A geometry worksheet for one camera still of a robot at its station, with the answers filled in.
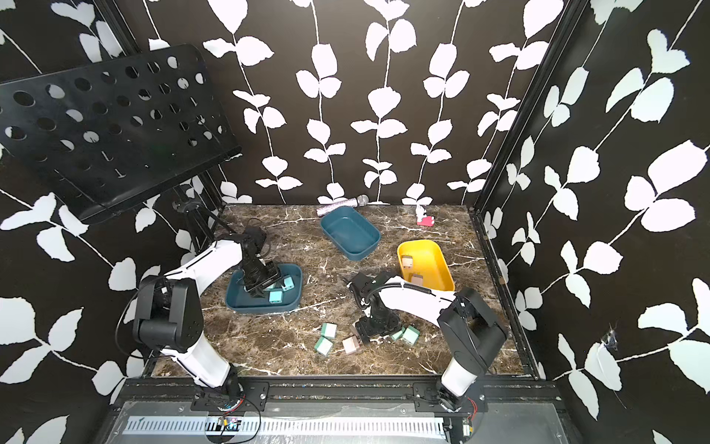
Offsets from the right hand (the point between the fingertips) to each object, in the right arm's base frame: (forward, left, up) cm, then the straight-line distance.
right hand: (372, 335), depth 82 cm
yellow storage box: (+28, -19, -2) cm, 34 cm away
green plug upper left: (+2, +14, -2) cm, 14 cm away
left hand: (+15, +30, +4) cm, 34 cm away
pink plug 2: (+28, -13, -2) cm, 31 cm away
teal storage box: (+12, +45, -2) cm, 47 cm away
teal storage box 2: (+44, +9, -4) cm, 45 cm away
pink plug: (-2, +6, -1) cm, 7 cm away
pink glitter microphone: (+58, +5, +1) cm, 58 cm away
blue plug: (+17, +29, +1) cm, 33 cm away
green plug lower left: (-3, +15, -2) cm, 15 cm away
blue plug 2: (+12, +32, -1) cm, 35 cm away
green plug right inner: (+1, -8, -2) cm, 8 cm away
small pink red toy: (+49, -24, -2) cm, 54 cm away
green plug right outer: (+1, -12, -2) cm, 12 cm away
